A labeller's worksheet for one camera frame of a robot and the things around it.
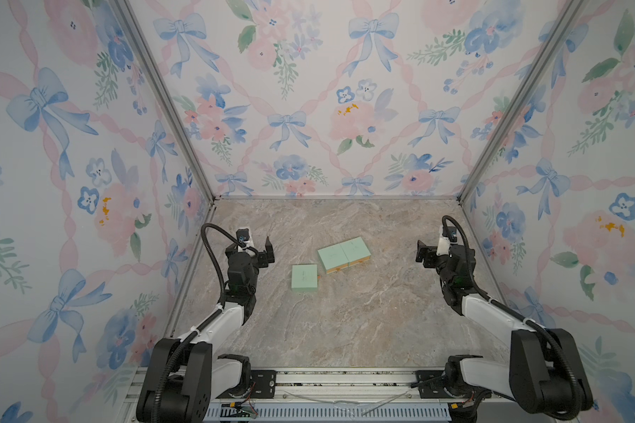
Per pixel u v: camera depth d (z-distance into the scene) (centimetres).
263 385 74
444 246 77
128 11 69
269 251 80
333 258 97
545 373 42
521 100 86
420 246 85
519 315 50
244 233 72
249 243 72
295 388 76
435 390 73
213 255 58
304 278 92
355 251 99
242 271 63
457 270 67
